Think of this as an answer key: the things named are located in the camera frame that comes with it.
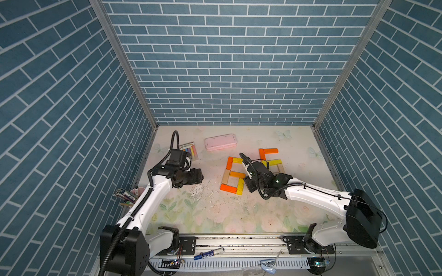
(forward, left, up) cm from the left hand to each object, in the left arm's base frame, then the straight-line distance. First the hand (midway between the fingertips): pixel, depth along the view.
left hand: (199, 178), depth 82 cm
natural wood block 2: (+7, -13, -12) cm, 19 cm away
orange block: (+23, -35, -11) cm, 43 cm away
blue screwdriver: (-30, -5, -11) cm, 32 cm away
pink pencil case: (+31, -9, -9) cm, 33 cm away
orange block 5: (0, -14, -11) cm, 18 cm away
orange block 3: (+17, -15, -11) cm, 25 cm away
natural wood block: (+12, -45, -11) cm, 48 cm away
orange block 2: (+26, -41, -12) cm, 50 cm away
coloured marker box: (+27, +10, -11) cm, 31 cm away
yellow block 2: (-1, -20, -10) cm, 22 cm away
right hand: (+1, -24, -1) cm, 24 cm away
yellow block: (+18, -43, -12) cm, 49 cm away
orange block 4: (+7, -19, -9) cm, 22 cm away
